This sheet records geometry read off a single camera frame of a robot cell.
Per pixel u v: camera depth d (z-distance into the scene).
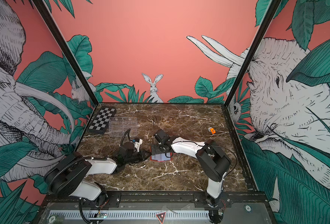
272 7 0.70
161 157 0.90
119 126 1.05
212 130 1.01
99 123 1.04
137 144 0.83
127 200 0.75
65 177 0.44
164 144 0.68
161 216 0.69
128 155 0.71
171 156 0.90
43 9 0.70
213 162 0.47
